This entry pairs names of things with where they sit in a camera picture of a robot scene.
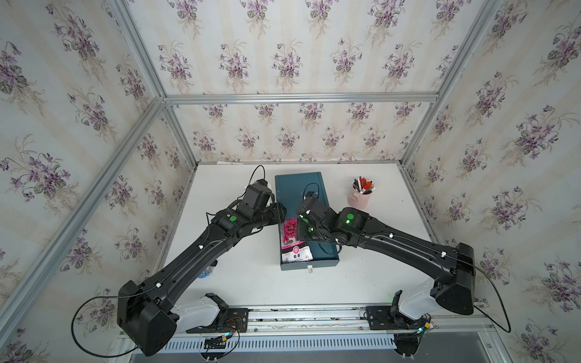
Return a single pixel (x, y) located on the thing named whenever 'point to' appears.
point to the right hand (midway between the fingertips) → (298, 231)
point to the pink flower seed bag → (293, 249)
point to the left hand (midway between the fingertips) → (285, 214)
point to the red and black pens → (363, 185)
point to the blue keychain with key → (206, 272)
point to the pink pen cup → (357, 200)
